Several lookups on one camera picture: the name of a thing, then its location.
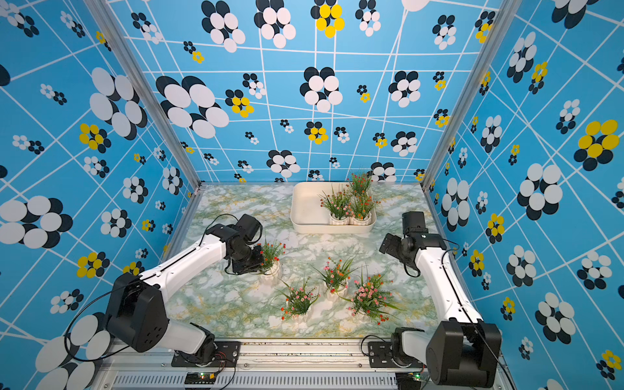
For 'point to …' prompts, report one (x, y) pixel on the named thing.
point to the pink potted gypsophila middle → (335, 277)
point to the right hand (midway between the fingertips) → (400, 251)
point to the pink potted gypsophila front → (299, 300)
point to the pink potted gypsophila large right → (370, 299)
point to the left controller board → (200, 378)
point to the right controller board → (410, 380)
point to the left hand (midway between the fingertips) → (266, 264)
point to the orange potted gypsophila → (361, 205)
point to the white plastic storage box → (308, 216)
